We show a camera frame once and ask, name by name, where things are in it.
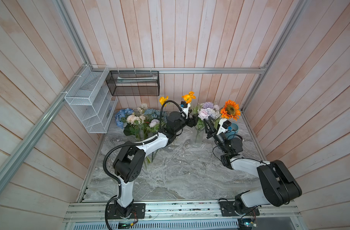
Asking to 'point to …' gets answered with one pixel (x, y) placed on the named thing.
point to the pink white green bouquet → (143, 134)
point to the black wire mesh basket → (134, 83)
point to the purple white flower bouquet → (204, 109)
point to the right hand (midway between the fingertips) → (206, 118)
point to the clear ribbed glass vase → (197, 136)
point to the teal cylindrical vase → (234, 131)
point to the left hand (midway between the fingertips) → (197, 113)
